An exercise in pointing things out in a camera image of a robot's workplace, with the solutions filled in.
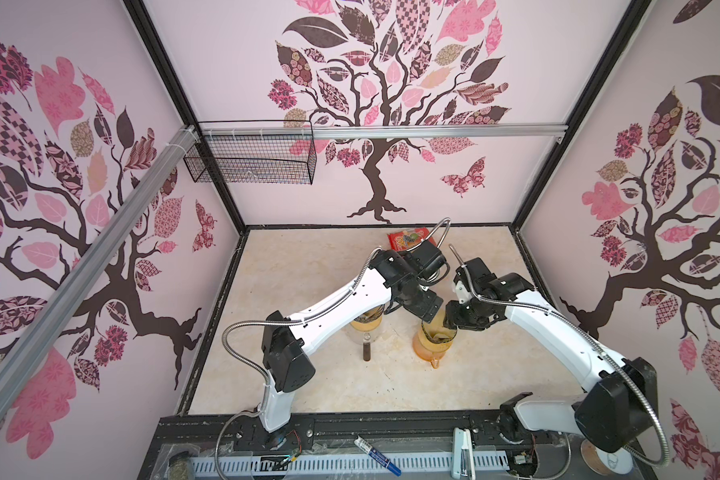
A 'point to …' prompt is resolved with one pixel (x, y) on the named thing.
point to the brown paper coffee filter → (370, 315)
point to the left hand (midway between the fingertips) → (417, 308)
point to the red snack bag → (403, 240)
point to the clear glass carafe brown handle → (365, 338)
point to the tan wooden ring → (367, 326)
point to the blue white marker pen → (366, 448)
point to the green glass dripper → (436, 342)
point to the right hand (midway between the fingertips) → (450, 319)
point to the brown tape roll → (606, 463)
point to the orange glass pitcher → (427, 350)
